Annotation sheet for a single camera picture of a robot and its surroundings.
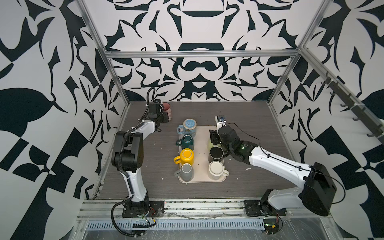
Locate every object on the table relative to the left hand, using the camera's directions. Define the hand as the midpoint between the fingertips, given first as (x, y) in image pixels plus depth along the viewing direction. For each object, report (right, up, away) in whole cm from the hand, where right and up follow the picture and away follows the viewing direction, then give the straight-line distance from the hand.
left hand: (164, 111), depth 99 cm
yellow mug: (+15, -25, -16) cm, 34 cm away
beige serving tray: (+24, -25, -4) cm, 35 cm away
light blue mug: (+16, -10, -7) cm, 21 cm away
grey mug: (+14, -33, -21) cm, 42 cm away
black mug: (+31, -24, -16) cm, 43 cm away
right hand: (+30, -10, -18) cm, 37 cm away
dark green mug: (+15, -18, -12) cm, 26 cm away
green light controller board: (+55, -55, -27) cm, 83 cm away
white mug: (+31, -32, -19) cm, 48 cm away
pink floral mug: (+2, +1, +3) cm, 3 cm away
